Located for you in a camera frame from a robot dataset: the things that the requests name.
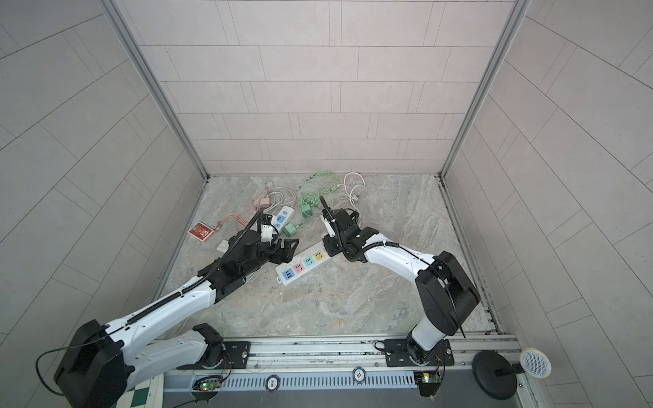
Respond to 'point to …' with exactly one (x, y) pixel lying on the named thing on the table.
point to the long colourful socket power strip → (303, 264)
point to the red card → (201, 231)
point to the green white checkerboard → (148, 394)
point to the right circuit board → (421, 377)
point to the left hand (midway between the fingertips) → (293, 237)
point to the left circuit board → (207, 383)
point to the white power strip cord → (349, 195)
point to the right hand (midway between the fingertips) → (328, 240)
